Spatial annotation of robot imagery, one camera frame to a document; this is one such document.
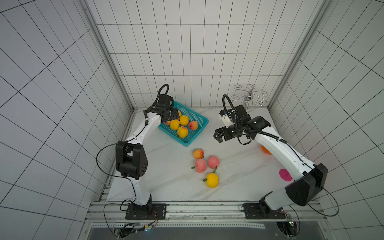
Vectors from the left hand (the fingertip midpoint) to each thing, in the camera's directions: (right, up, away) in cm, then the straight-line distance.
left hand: (171, 118), depth 91 cm
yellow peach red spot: (-5, -4, +13) cm, 14 cm away
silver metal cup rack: (+48, +14, -3) cm, 50 cm away
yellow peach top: (+7, -1, +14) cm, 16 cm away
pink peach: (+18, -27, -9) cm, 34 cm away
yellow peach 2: (+7, -9, +7) cm, 13 cm away
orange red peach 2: (+17, -22, -3) cm, 28 cm away
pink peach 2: (+26, -26, -6) cm, 37 cm away
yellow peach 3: (+4, +3, +17) cm, 18 cm away
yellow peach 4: (+24, -33, -13) cm, 43 cm away
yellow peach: (+1, -5, +10) cm, 11 cm away
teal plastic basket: (+13, +2, +15) cm, 20 cm away
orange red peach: (+14, -5, +12) cm, 19 cm away
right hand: (+29, -7, -12) cm, 32 cm away
